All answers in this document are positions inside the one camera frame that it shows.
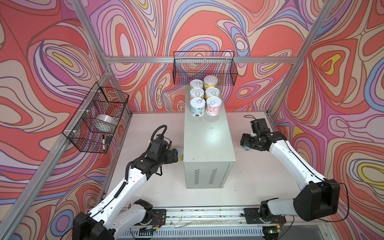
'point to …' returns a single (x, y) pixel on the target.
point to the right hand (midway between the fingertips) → (247, 145)
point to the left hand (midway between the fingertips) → (172, 152)
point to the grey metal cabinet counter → (208, 155)
